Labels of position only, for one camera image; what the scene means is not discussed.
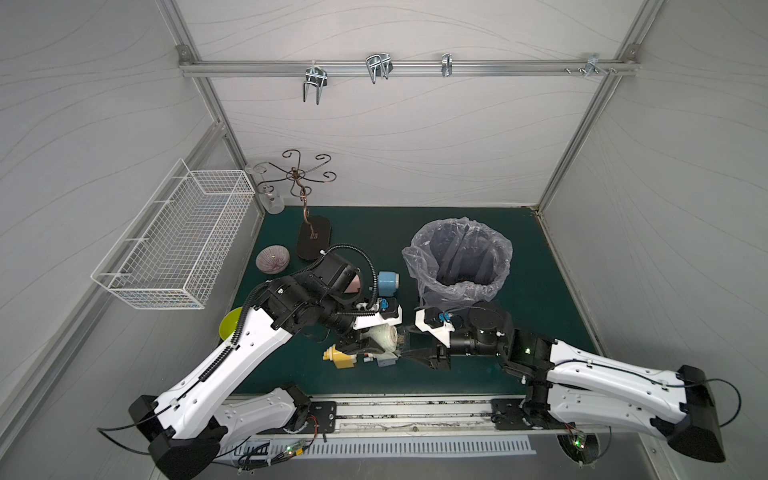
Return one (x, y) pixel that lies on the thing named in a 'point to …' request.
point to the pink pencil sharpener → (354, 285)
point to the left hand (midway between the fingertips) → (380, 334)
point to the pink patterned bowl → (272, 259)
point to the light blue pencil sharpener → (387, 360)
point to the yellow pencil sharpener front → (341, 359)
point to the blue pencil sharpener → (388, 282)
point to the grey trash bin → (445, 294)
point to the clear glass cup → (270, 196)
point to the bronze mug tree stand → (313, 236)
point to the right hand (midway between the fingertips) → (405, 335)
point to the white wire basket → (171, 255)
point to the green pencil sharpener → (386, 337)
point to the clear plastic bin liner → (457, 262)
